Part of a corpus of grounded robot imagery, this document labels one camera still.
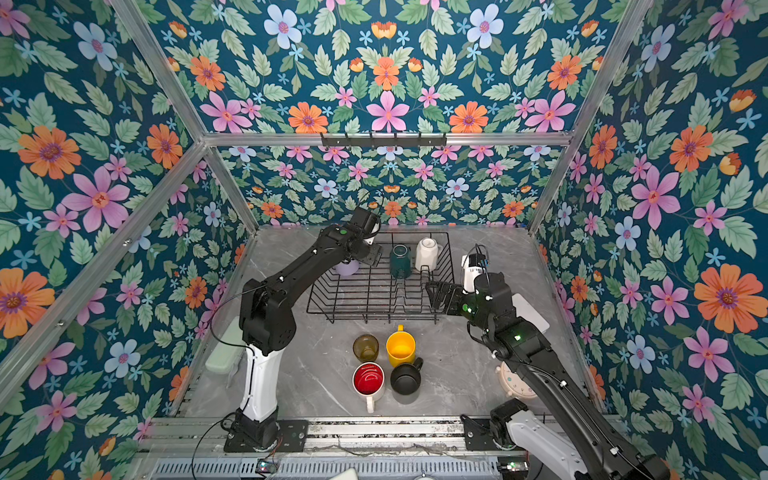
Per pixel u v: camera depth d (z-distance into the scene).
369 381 0.82
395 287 0.97
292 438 0.73
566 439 0.53
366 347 0.88
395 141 0.91
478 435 0.73
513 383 0.79
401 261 0.97
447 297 0.64
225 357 0.84
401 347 0.87
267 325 0.55
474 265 0.63
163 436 0.75
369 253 0.86
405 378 0.82
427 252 0.97
